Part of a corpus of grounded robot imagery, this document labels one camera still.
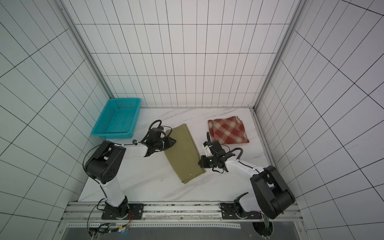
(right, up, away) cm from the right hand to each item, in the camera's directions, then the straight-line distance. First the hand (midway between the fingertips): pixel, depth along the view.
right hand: (199, 159), depth 88 cm
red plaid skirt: (+22, +16, +15) cm, 31 cm away
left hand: (-16, +9, +8) cm, 20 cm away
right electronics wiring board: (+30, -28, -19) cm, 45 cm away
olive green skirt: (-9, +1, +3) cm, 10 cm away
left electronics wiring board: (-50, -31, -17) cm, 61 cm away
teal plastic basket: (-62, +25, +25) cm, 71 cm away
